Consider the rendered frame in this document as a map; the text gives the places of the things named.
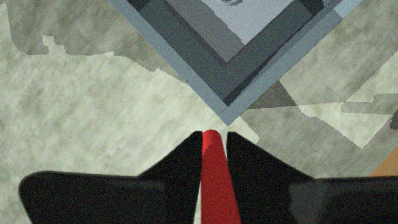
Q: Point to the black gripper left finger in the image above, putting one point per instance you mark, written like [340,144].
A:
[166,193]

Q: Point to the white square plate with hole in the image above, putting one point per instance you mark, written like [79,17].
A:
[224,28]

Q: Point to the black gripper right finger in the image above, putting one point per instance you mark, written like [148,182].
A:
[269,191]

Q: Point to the red peg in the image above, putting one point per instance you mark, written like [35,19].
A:
[218,202]

